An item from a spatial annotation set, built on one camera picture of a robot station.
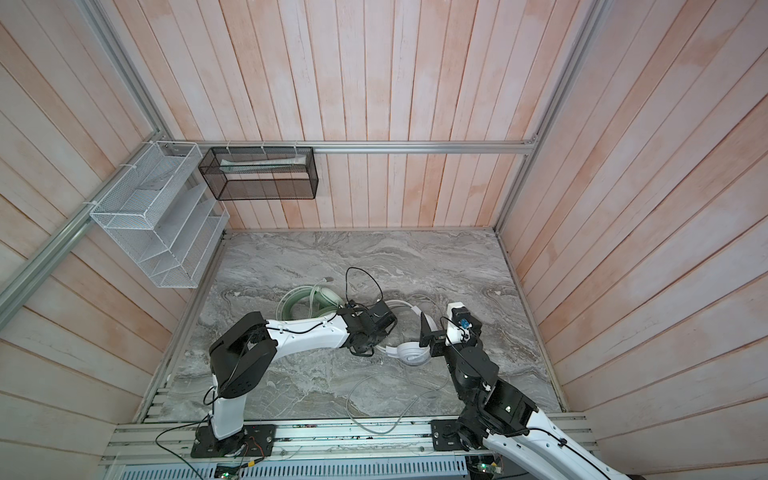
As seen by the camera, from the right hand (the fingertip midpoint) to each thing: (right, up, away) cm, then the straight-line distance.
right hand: (444, 312), depth 71 cm
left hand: (-15, -12, +18) cm, 26 cm away
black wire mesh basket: (-59, +44, +33) cm, 80 cm away
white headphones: (-7, -13, +10) cm, 18 cm away
